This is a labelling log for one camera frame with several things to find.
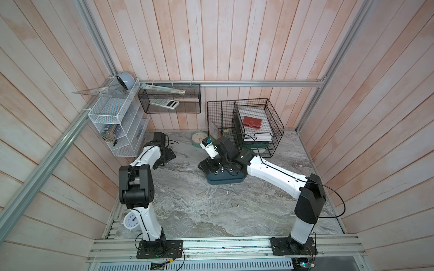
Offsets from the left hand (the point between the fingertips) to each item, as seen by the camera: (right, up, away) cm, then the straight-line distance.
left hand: (166, 161), depth 98 cm
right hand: (+24, +2, -18) cm, 30 cm away
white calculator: (-1, +35, 0) cm, 35 cm away
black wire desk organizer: (+36, +28, +20) cm, 50 cm away
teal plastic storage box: (+35, -10, -2) cm, 36 cm away
